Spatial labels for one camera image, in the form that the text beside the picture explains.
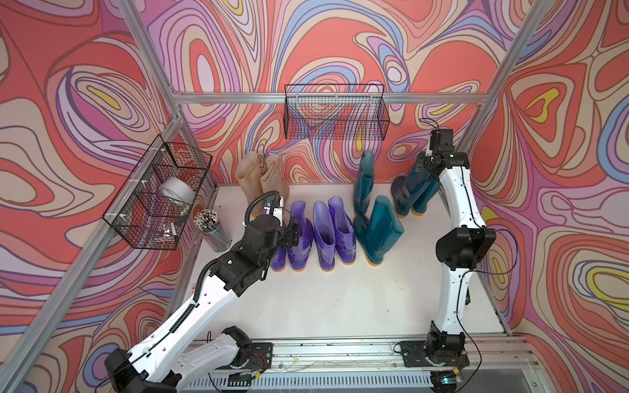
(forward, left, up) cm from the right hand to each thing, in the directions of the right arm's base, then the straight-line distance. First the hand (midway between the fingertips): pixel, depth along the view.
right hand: (427, 168), depth 91 cm
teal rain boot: (+1, +5, -11) cm, 12 cm away
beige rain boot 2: (-2, +67, +2) cm, 67 cm away
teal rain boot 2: (-7, 0, -6) cm, 9 cm away
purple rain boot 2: (-28, +49, -13) cm, 58 cm away
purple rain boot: (-28, +57, -15) cm, 65 cm away
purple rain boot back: (-29, +34, -1) cm, 45 cm away
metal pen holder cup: (-19, +80, -10) cm, 83 cm away
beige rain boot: (-5, +58, +2) cm, 58 cm away
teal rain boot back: (-5, +25, -1) cm, 25 cm away
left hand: (-26, +51, +4) cm, 57 cm away
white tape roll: (-16, +85, +9) cm, 87 cm away
